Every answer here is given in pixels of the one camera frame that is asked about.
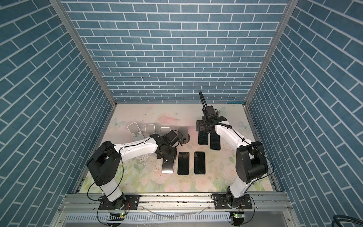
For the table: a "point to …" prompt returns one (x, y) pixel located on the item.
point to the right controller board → (238, 218)
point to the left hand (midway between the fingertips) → (174, 158)
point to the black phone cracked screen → (203, 138)
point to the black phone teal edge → (215, 141)
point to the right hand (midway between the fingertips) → (205, 126)
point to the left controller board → (116, 216)
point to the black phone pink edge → (168, 166)
